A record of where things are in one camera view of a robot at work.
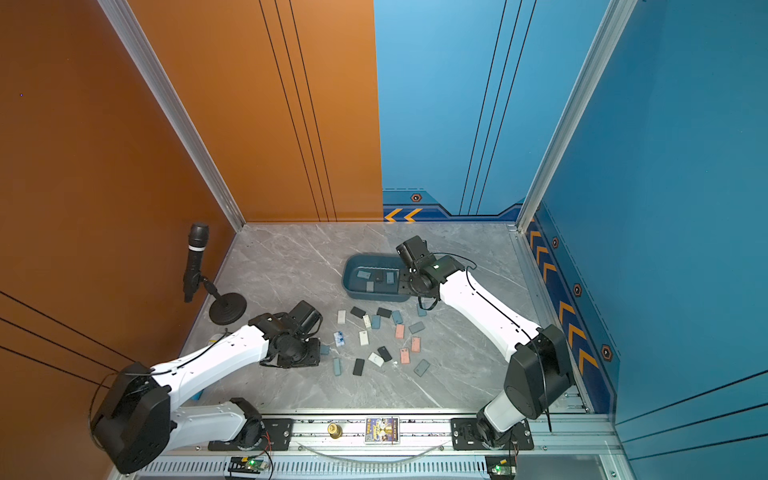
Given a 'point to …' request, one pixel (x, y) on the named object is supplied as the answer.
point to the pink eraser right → (416, 344)
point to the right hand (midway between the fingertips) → (407, 284)
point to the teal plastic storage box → (373, 277)
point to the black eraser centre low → (386, 356)
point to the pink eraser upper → (400, 331)
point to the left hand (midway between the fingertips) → (317, 355)
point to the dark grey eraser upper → (357, 312)
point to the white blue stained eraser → (339, 337)
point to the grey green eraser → (370, 286)
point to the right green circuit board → (501, 467)
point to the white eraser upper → (341, 315)
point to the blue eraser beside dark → (397, 317)
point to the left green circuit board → (246, 465)
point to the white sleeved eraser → (367, 320)
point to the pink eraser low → (405, 356)
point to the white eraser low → (376, 359)
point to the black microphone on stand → (197, 243)
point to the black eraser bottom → (358, 367)
